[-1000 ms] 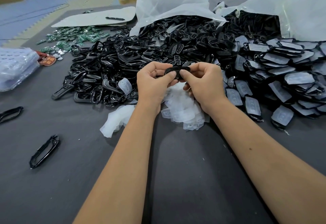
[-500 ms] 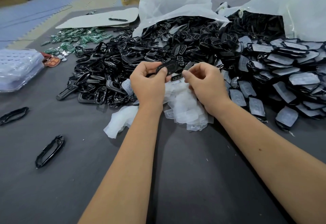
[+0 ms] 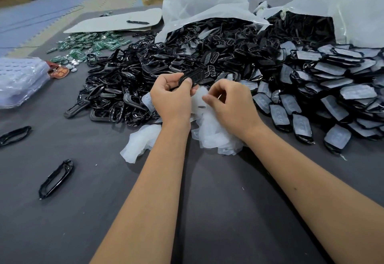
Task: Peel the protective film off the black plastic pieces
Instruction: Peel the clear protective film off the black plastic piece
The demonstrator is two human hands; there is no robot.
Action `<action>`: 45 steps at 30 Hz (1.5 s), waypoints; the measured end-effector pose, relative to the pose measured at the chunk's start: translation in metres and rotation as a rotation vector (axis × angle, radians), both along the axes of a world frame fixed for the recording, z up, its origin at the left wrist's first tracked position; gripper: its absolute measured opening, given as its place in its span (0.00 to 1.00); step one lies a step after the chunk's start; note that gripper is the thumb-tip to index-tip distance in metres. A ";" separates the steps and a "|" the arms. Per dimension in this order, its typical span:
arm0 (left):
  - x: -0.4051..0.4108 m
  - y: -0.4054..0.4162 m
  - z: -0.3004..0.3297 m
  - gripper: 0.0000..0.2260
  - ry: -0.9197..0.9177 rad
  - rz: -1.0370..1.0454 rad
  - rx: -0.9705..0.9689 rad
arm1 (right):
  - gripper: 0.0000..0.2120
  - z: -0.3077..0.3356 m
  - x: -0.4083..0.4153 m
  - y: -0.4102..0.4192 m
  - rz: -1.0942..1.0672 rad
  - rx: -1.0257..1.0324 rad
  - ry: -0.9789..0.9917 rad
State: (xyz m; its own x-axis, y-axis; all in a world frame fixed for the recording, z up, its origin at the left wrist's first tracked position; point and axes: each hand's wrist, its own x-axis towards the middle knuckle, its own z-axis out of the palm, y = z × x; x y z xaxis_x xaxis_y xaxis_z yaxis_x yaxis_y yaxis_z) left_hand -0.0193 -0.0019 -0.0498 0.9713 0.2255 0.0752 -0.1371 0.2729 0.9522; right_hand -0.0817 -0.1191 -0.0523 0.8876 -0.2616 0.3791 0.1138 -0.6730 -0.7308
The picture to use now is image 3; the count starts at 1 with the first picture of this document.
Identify person's right hand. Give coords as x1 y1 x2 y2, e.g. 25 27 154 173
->
202 79 263 143

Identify person's left hand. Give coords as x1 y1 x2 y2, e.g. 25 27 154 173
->
150 72 200 123

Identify black key fob shell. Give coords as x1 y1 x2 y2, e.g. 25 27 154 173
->
178 68 214 88

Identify person's right forearm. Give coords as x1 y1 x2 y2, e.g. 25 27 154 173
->
242 121 384 264

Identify person's left forearm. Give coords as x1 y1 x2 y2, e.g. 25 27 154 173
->
89 116 192 264

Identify pile of clear silicone pads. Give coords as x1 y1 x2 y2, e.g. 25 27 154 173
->
120 87 245 164

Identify pile of black key frames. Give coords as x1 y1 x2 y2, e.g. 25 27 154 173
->
64 18 210 127

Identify pile of black button shells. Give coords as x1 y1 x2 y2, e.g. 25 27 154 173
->
168 11 336 84

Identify white plastic bag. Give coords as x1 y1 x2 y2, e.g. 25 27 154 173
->
155 0 270 43

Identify white cardboard sheet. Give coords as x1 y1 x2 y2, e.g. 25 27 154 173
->
63 8 163 34

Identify pile of green circuit boards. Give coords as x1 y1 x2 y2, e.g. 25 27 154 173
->
46 30 132 64

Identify pile of silver button cells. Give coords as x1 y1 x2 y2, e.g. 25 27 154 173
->
64 57 81 72

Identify pile of film-covered key shells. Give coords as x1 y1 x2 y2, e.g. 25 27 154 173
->
240 40 384 155

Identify large clear plastic bag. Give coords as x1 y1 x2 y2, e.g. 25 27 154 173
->
255 0 384 48

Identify clear bag of blister trays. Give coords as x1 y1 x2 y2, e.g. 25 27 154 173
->
0 57 51 109

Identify single black key frame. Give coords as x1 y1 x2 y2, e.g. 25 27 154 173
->
38 159 74 200
0 126 32 147

